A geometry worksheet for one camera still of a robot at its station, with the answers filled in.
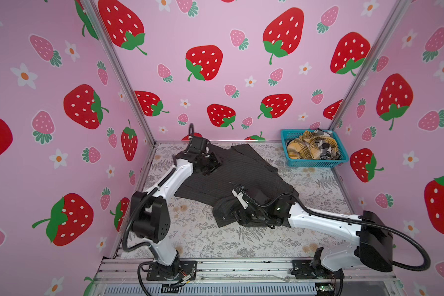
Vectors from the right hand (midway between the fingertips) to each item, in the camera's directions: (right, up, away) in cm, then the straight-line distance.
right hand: (235, 209), depth 79 cm
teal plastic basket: (+35, +38, +36) cm, 63 cm away
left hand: (-6, +20, +8) cm, 22 cm away
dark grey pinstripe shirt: (+5, +18, +28) cm, 34 cm away
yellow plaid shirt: (+43, +29, +28) cm, 59 cm away
